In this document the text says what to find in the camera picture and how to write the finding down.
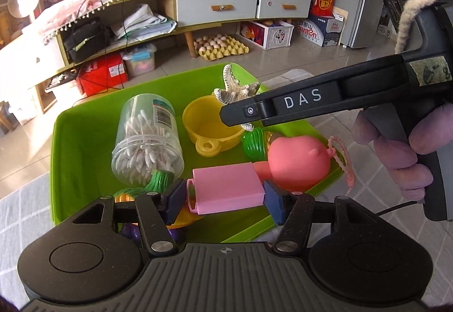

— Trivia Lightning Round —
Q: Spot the blue white cardboard box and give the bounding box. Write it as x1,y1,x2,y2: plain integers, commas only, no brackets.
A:
295,13,345,47

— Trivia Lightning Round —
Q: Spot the clear cotton swab jar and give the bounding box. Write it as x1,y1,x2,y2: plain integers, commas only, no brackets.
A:
111,93,185,187

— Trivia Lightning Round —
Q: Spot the white fuzzy strap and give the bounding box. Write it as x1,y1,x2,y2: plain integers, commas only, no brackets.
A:
394,0,453,54

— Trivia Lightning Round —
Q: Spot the wooden tv cabinet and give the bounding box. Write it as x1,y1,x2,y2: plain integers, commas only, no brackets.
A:
0,0,314,115

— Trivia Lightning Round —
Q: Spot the wide white drawer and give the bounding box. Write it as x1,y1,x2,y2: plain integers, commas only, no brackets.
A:
176,0,259,28

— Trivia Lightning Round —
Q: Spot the white plastic crate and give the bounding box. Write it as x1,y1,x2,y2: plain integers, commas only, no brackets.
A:
239,19,295,50

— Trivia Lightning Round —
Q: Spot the clear storage box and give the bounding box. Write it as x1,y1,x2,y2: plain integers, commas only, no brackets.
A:
122,43,157,77

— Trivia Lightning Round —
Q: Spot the green ribbed toy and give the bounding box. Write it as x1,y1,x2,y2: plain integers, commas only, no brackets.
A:
242,128,274,160

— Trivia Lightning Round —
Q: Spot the thin black cable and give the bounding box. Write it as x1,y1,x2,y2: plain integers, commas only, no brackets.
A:
375,199,425,218

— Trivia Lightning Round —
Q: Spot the green plastic bin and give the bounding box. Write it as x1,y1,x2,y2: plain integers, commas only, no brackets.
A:
50,63,345,244

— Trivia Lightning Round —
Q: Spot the orange pumpkin toy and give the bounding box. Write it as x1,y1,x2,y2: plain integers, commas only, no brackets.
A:
115,171,204,229

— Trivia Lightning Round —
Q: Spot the purple toy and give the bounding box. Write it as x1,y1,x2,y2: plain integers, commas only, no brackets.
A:
119,223,185,246

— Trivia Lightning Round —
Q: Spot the pink pig toy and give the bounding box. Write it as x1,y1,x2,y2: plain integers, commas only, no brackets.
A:
253,134,354,197

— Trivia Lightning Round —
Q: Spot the pink plastic box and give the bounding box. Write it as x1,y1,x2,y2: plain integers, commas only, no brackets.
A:
186,162,266,215

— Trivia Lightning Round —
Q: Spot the narrow white drawer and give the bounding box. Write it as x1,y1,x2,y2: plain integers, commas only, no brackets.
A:
257,0,312,19

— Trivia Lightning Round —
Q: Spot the yellow plastic bowl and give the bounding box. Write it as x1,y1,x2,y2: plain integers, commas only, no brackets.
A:
182,94,253,157

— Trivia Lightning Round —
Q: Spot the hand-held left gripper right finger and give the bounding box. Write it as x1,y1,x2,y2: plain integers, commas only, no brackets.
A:
262,180,377,252

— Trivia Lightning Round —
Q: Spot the red cardboard box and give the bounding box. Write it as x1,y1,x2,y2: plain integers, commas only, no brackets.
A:
76,54,129,95

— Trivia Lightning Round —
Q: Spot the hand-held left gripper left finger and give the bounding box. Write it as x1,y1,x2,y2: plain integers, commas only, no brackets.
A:
71,179,188,256

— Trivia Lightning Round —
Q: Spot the grey checked tablecloth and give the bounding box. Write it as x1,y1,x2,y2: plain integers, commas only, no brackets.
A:
0,128,453,312

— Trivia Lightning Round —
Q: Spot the black keyboard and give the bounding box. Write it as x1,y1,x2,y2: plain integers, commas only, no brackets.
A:
44,72,76,91

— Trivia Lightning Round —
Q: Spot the white standing fan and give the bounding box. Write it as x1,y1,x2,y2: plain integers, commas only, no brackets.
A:
9,0,41,24

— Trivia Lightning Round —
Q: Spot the beige starfish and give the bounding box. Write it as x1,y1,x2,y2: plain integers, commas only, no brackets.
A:
213,64,261,132

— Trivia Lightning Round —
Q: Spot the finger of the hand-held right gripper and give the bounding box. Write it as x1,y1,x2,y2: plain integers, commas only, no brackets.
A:
219,53,414,128

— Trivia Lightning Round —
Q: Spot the person's right hand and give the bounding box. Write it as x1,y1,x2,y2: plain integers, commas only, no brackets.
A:
352,100,453,200

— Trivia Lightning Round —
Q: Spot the black bag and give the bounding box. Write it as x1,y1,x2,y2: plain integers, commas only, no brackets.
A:
63,20,114,63

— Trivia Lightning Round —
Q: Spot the pile of folded cloths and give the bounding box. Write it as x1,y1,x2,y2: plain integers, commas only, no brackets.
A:
111,4,178,40

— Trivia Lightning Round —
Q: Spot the yellow egg tray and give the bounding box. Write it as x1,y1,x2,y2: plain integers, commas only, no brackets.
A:
194,33,250,61

